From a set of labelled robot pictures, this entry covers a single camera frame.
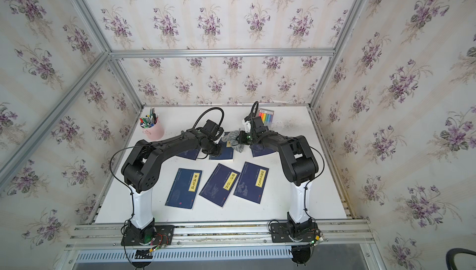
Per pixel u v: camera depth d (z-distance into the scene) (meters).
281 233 0.73
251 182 0.86
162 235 0.72
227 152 0.95
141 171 0.51
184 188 0.84
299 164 0.53
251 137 0.80
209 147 0.80
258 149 0.98
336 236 0.73
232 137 0.96
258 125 0.81
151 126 0.96
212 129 0.78
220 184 0.87
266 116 1.15
